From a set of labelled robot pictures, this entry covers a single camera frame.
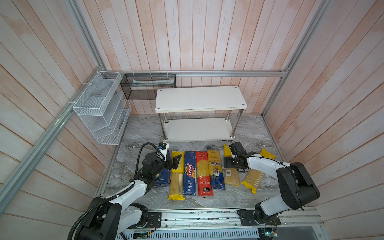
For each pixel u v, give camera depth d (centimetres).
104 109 67
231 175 86
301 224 73
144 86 104
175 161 76
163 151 73
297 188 45
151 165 65
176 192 80
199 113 127
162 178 80
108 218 41
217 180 85
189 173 86
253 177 85
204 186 83
